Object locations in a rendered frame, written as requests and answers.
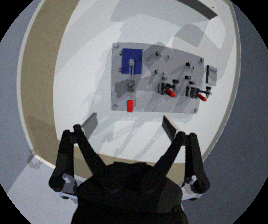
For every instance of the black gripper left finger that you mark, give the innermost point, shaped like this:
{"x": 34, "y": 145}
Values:
{"x": 61, "y": 180}

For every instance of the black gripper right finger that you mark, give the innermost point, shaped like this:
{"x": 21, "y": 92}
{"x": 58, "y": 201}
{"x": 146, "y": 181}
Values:
{"x": 195, "y": 182}

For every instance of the blue rectangular block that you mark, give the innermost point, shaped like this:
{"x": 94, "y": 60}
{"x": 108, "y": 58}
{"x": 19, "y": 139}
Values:
{"x": 128, "y": 54}

